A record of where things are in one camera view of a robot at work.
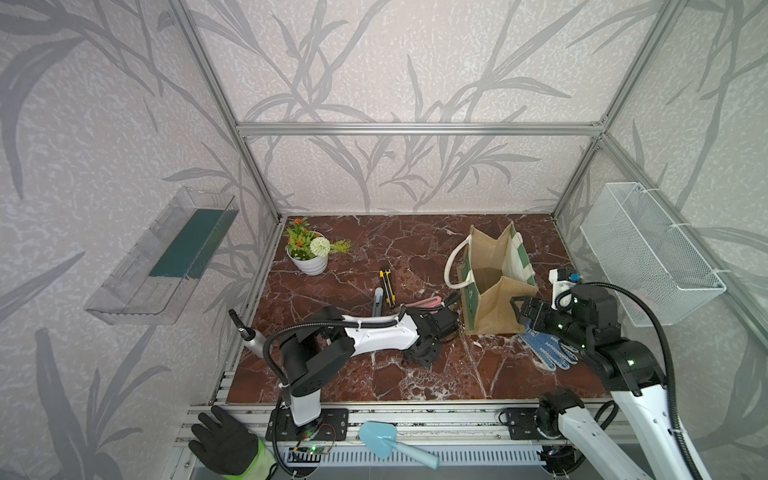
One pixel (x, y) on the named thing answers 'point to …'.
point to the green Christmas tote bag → (488, 274)
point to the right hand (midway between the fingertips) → (522, 300)
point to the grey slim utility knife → (377, 304)
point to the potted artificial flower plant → (309, 250)
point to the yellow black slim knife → (390, 296)
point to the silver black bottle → (252, 338)
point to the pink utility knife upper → (427, 303)
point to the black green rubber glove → (230, 449)
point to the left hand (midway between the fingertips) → (423, 356)
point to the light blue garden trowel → (380, 439)
